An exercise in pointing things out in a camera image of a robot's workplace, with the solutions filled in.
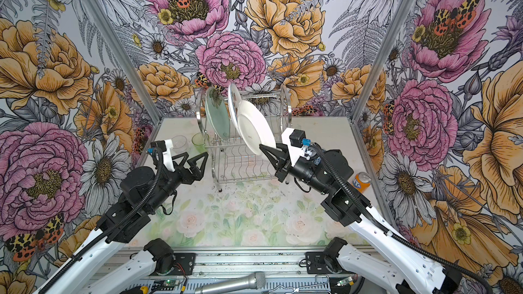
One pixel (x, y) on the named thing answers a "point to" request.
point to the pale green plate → (218, 111)
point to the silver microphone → (253, 280)
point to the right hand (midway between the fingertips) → (262, 151)
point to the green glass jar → (200, 141)
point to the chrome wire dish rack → (233, 162)
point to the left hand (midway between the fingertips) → (198, 160)
